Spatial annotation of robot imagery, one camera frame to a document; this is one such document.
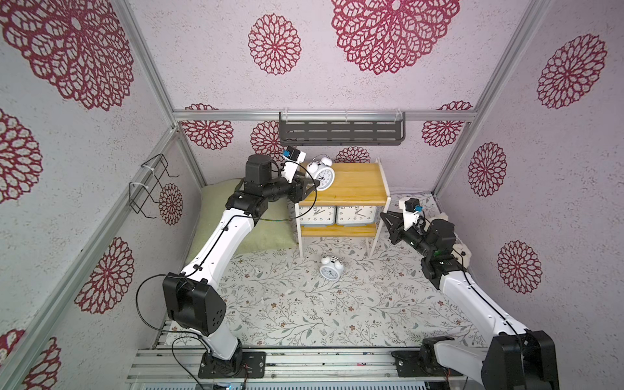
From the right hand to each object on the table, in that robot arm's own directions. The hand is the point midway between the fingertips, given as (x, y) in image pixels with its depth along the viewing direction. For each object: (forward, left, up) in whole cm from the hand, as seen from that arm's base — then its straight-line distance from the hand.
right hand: (383, 211), depth 77 cm
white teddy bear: (0, -33, -20) cm, 39 cm away
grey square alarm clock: (+5, +7, -8) cm, 12 cm away
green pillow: (+4, +37, -16) cm, 40 cm away
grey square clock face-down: (+5, +20, -9) cm, 22 cm away
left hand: (+5, +23, +8) cm, 25 cm away
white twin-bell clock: (-10, +16, -21) cm, 28 cm away
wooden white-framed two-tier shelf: (+6, +9, +6) cm, 12 cm away
